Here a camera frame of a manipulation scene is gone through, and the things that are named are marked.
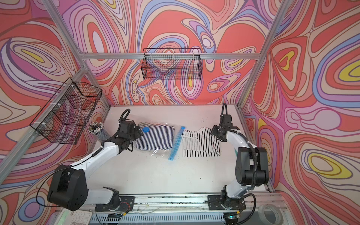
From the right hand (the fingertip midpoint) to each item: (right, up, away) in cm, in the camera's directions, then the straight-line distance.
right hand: (216, 136), depth 94 cm
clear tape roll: (+22, -37, -23) cm, 49 cm away
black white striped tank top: (-11, -6, +2) cm, 12 cm away
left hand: (-52, +3, -5) cm, 52 cm away
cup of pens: (-75, +6, -9) cm, 76 cm away
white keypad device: (-80, -37, -26) cm, 91 cm away
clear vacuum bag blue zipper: (-32, -11, -3) cm, 34 cm away
